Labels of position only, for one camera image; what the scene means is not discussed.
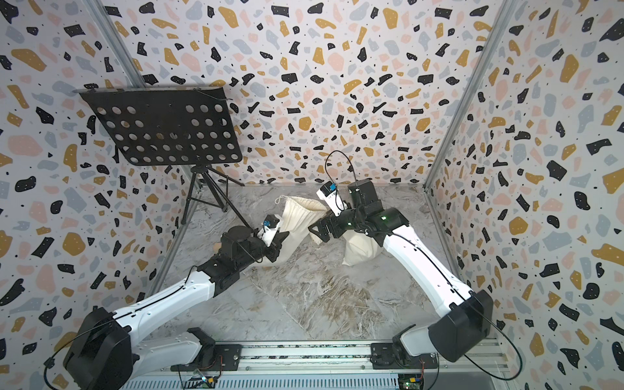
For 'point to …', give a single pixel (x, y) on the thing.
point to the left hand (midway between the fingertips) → (288, 231)
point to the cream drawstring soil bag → (298, 214)
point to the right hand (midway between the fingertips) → (321, 220)
